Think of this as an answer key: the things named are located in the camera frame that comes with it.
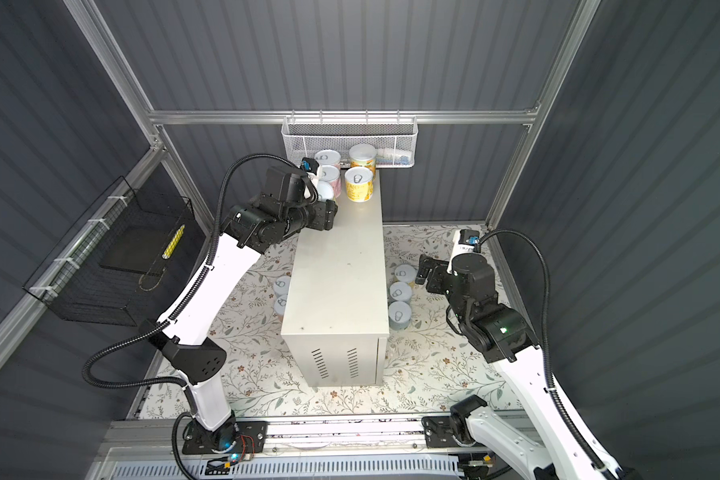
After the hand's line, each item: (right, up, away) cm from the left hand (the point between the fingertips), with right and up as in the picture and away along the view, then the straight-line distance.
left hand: (323, 203), depth 72 cm
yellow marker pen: (-41, -9, +7) cm, 43 cm away
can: (-17, -23, +24) cm, 38 cm away
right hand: (+28, -14, -4) cm, 32 cm away
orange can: (-16, -28, +20) cm, 38 cm away
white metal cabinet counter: (+5, -25, -15) cm, 30 cm away
